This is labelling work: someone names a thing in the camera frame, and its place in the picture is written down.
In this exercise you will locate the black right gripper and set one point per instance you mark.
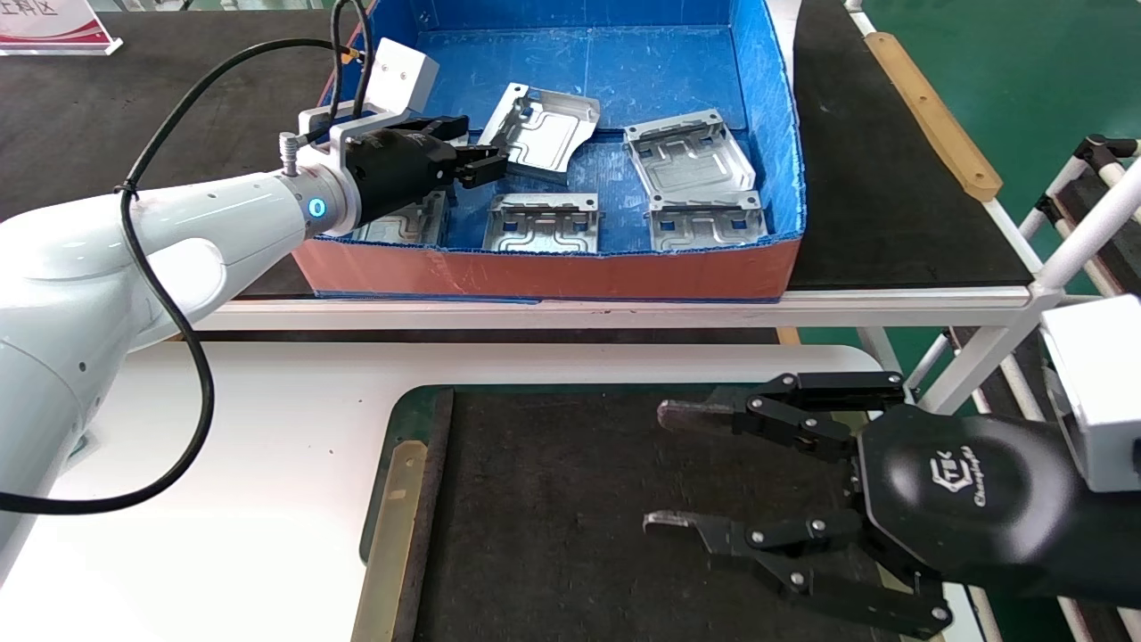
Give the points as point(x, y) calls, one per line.
point(972, 486)

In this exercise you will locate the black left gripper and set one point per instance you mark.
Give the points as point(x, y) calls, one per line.
point(392, 178)

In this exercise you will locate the silver metal bracket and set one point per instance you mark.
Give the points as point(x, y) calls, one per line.
point(709, 227)
point(544, 227)
point(548, 129)
point(421, 223)
point(691, 160)

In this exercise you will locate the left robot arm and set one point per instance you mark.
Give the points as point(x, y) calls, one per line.
point(89, 267)

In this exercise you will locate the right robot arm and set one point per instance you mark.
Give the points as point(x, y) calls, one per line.
point(1105, 535)

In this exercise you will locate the blue corrugated plastic box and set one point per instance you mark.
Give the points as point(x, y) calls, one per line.
point(624, 71)

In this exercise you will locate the small black work mat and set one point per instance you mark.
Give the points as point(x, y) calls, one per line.
point(553, 517)

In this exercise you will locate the large black table mat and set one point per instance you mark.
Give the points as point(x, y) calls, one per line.
point(891, 178)

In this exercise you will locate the white pipe rack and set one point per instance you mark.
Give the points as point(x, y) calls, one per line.
point(1070, 241)

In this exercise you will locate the short tan plastic strip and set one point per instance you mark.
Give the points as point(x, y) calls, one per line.
point(392, 535)

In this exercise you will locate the long tan wooden strip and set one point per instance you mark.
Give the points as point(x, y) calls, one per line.
point(936, 116)

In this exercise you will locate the white red sign stand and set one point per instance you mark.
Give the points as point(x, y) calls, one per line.
point(53, 27)

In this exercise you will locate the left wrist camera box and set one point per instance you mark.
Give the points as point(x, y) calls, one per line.
point(401, 76)

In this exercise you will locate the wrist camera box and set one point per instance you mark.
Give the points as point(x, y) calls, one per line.
point(1101, 392)
point(401, 76)

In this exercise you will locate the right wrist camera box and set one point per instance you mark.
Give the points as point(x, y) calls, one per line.
point(1101, 392)

